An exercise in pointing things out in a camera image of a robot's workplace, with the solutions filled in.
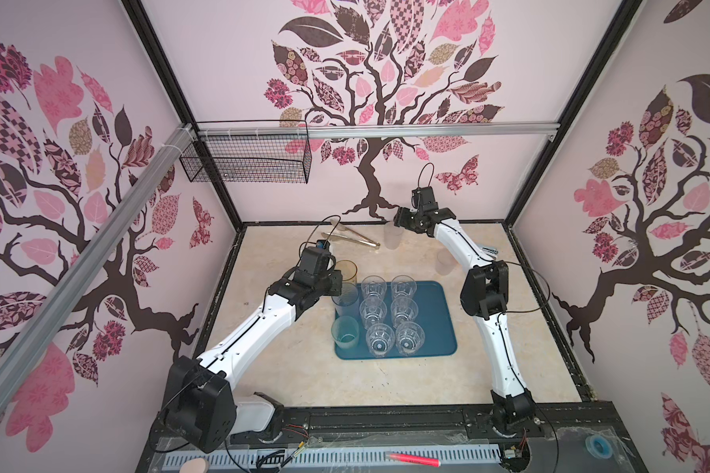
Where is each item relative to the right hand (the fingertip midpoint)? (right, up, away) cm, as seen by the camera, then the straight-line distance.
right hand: (401, 214), depth 104 cm
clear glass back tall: (-3, -7, +4) cm, 8 cm away
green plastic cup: (-19, -37, -18) cm, 46 cm away
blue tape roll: (+44, -61, -33) cm, 82 cm away
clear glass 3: (0, -40, -16) cm, 43 cm away
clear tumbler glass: (-1, -32, -12) cm, 34 cm away
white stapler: (+35, -13, +6) cm, 38 cm away
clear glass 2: (-9, -40, -16) cm, 44 cm away
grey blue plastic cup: (-19, -29, -15) cm, 38 cm away
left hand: (-22, -22, -20) cm, 37 cm away
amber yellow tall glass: (-19, -19, -14) cm, 30 cm away
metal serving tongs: (-19, -7, +11) cm, 23 cm away
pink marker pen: (-2, -63, -35) cm, 72 cm away
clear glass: (-11, -33, -12) cm, 36 cm away
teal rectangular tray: (+11, -30, -6) cm, 32 cm away
